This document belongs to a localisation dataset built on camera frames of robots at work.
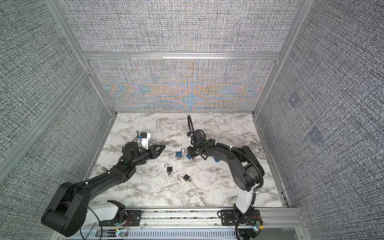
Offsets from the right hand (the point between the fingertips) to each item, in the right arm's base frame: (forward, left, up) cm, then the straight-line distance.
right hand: (191, 150), depth 96 cm
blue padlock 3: (-6, -16, -1) cm, 17 cm away
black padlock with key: (-12, +13, -3) cm, 18 cm away
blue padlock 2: (-4, +1, -2) cm, 4 cm away
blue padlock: (-2, +8, -1) cm, 9 cm away
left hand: (-6, +15, +12) cm, 20 cm away
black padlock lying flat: (-17, +3, -2) cm, 18 cm away
